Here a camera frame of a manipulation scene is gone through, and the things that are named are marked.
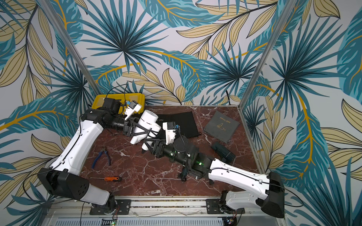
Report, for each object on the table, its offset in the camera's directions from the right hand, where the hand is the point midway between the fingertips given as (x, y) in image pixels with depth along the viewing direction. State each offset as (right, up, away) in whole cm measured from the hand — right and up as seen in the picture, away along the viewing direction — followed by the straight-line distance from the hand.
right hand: (147, 140), depth 60 cm
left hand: (-1, +3, +3) cm, 4 cm away
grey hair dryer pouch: (+45, +4, +47) cm, 65 cm away
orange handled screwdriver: (-25, -25, +20) cm, 41 cm away
